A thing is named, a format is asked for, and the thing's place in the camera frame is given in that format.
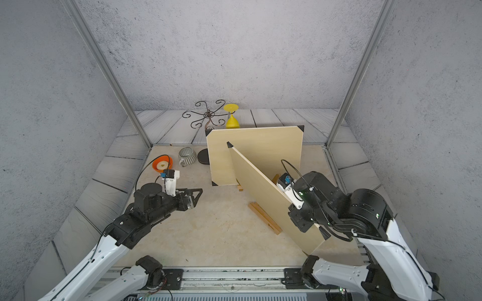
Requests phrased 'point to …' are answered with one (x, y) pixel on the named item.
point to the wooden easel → (267, 219)
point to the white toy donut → (162, 165)
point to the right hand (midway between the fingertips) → (293, 207)
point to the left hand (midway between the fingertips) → (198, 191)
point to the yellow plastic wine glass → (231, 123)
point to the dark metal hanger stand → (203, 155)
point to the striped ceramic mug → (187, 156)
